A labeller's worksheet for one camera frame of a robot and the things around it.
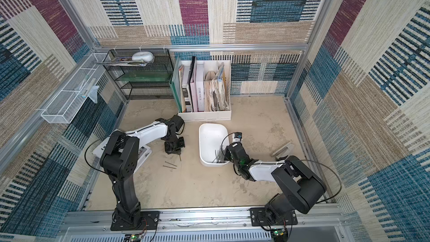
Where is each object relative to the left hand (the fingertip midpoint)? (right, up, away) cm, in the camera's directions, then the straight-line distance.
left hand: (182, 152), depth 95 cm
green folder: (-2, +37, -9) cm, 39 cm away
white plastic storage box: (+17, +7, +3) cm, 19 cm away
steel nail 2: (-6, -5, -5) cm, 9 cm away
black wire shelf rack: (-25, +45, +5) cm, 52 cm away
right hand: (+24, +5, -3) cm, 25 cm away
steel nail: (+21, -2, -3) cm, 21 cm away
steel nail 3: (-6, -6, -6) cm, 10 cm away
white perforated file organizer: (+13, +35, +4) cm, 38 cm away
